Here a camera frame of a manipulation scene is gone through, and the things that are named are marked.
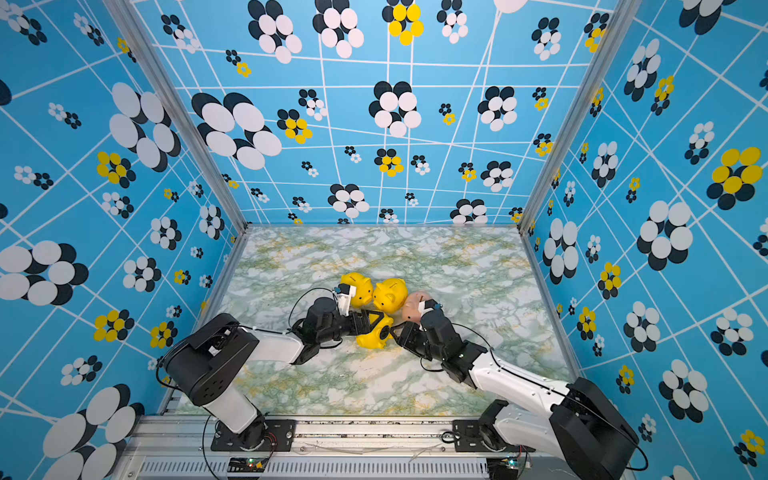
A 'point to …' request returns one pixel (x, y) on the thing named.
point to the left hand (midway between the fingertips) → (379, 320)
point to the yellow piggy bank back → (390, 295)
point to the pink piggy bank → (410, 310)
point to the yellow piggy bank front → (373, 339)
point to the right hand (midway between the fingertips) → (396, 332)
